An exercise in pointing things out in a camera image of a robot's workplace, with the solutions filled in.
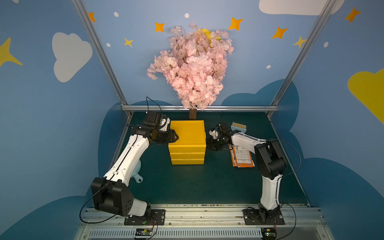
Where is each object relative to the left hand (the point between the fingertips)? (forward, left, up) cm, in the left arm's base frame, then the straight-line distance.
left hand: (174, 136), depth 81 cm
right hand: (+5, -19, -16) cm, 26 cm away
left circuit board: (-42, +12, -22) cm, 49 cm away
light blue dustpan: (-15, +23, -21) cm, 34 cm away
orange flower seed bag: (+2, -38, -20) cm, 43 cm away
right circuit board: (-41, -50, -23) cm, 69 cm away
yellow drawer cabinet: (-6, -9, -2) cm, 11 cm away
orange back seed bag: (-2, -43, -19) cm, 47 cm away
